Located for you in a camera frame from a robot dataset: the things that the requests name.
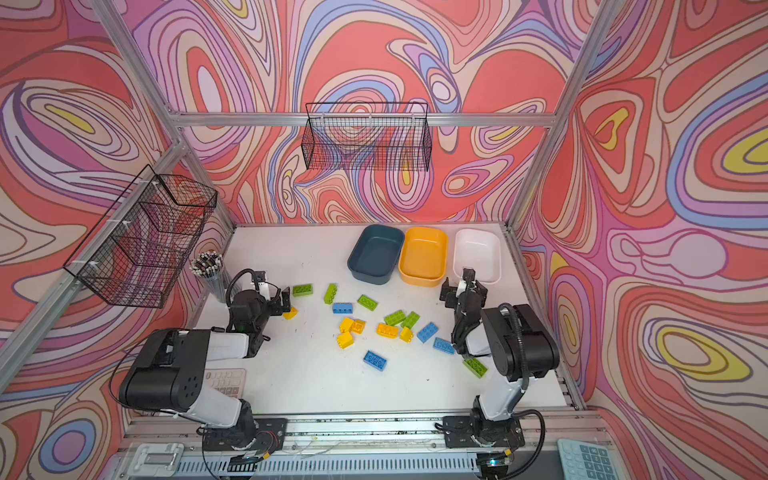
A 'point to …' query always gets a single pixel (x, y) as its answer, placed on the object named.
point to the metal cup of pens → (209, 267)
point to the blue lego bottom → (375, 360)
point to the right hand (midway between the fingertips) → (463, 284)
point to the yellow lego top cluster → (345, 325)
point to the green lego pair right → (410, 320)
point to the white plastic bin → (479, 249)
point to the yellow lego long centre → (387, 331)
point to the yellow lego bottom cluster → (345, 340)
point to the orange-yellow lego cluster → (357, 326)
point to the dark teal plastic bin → (374, 255)
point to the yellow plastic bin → (423, 256)
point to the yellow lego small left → (290, 315)
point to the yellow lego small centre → (406, 335)
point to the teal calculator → (586, 460)
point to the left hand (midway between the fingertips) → (276, 286)
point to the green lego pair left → (395, 318)
